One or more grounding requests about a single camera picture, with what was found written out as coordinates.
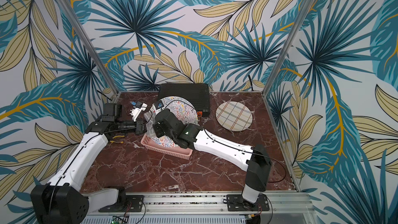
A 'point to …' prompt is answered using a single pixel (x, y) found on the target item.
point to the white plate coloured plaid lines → (233, 116)
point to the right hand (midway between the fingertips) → (157, 119)
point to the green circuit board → (115, 222)
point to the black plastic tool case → (198, 94)
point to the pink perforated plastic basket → (178, 151)
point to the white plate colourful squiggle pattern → (183, 109)
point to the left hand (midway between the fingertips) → (155, 127)
